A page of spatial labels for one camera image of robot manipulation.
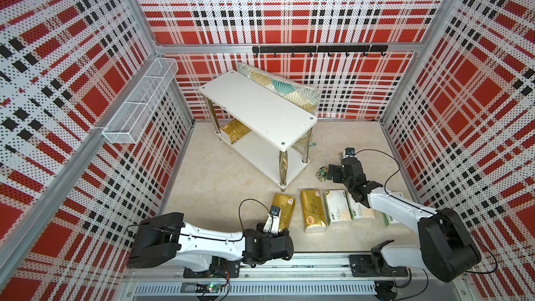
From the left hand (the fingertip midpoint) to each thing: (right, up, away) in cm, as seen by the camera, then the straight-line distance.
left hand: (280, 228), depth 80 cm
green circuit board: (-24, -15, -11) cm, 31 cm away
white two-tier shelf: (-4, +38, -10) cm, 39 cm away
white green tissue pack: (+23, +8, +3) cm, 25 cm away
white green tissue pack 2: (+31, +7, +1) cm, 32 cm away
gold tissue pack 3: (+13, +8, 0) cm, 15 cm away
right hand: (+27, +23, +10) cm, 37 cm away
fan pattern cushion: (+9, +51, 0) cm, 52 cm away
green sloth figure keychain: (+20, +19, +17) cm, 32 cm away
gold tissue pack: (-21, +40, +19) cm, 49 cm away
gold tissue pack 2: (+3, +9, 0) cm, 10 cm away
